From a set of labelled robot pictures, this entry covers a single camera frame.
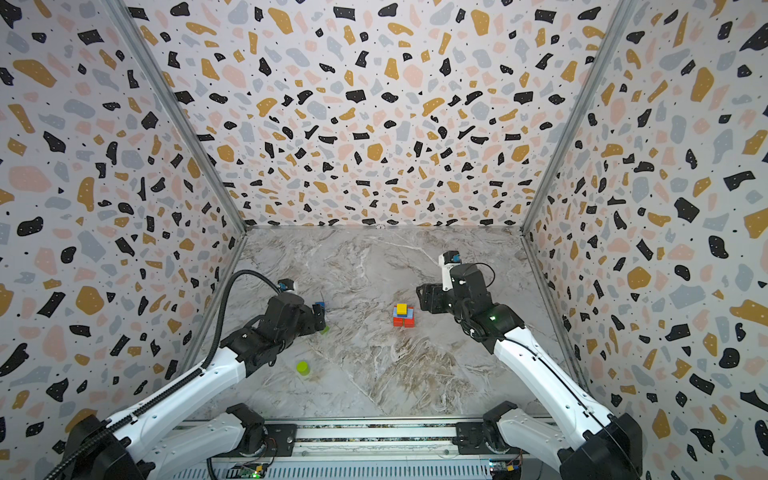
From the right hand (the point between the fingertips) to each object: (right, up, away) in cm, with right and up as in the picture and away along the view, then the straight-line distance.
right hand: (423, 284), depth 76 cm
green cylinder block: (-33, -24, +7) cm, 41 cm away
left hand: (-30, -7, +5) cm, 31 cm away
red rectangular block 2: (-3, -13, +15) cm, 20 cm away
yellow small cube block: (-6, -9, +14) cm, 17 cm away
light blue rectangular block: (-3, -10, +14) cm, 18 cm away
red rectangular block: (-7, -14, +17) cm, 23 cm away
